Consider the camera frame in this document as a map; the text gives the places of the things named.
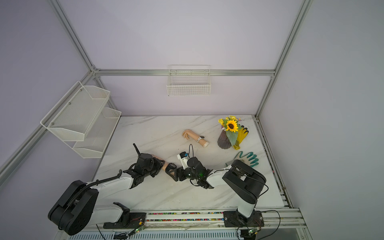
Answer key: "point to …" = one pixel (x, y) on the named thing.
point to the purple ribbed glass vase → (223, 141)
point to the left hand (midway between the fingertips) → (165, 163)
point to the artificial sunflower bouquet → (230, 124)
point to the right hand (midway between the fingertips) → (173, 173)
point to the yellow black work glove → (242, 134)
